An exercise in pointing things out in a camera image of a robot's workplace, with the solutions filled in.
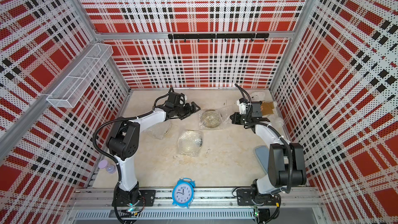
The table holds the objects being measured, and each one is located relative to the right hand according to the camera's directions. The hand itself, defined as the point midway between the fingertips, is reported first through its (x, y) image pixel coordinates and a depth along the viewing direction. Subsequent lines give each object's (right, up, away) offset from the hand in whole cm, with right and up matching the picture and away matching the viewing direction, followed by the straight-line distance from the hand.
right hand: (232, 116), depth 90 cm
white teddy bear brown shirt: (+25, +5, +9) cm, 27 cm away
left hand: (-21, +4, +6) cm, 22 cm away
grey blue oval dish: (+17, -20, -4) cm, 26 cm away
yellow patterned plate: (-13, -1, +6) cm, 14 cm away
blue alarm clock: (-26, -35, -16) cm, 47 cm away
